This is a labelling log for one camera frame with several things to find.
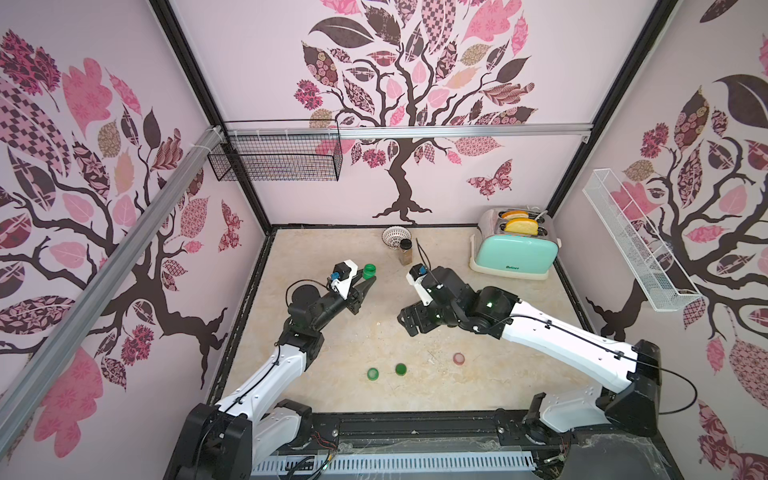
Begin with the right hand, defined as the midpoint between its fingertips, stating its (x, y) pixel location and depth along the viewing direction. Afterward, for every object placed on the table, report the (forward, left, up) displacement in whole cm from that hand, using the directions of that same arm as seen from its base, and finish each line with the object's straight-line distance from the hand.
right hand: (413, 316), depth 73 cm
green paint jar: (+9, +11, +7) cm, 16 cm away
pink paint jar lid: (-4, -14, -20) cm, 25 cm away
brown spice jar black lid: (+32, 0, -13) cm, 35 cm away
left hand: (+10, +11, +3) cm, 15 cm away
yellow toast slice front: (+32, -38, -1) cm, 50 cm away
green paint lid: (-6, +3, -20) cm, 21 cm away
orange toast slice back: (+37, -37, -1) cm, 52 cm away
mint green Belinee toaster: (+28, -29, -9) cm, 41 cm away
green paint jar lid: (-8, +11, -20) cm, 24 cm away
